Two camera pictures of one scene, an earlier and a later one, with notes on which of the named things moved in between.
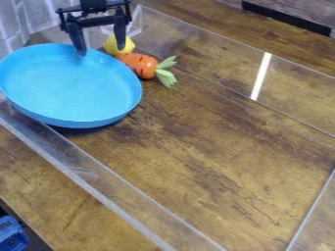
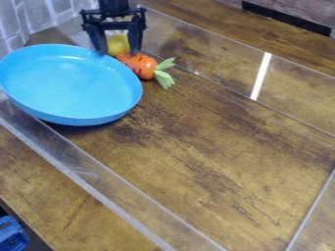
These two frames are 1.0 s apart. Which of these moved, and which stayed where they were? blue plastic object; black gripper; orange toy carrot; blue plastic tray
Moved: black gripper
Stayed: blue plastic object; orange toy carrot; blue plastic tray
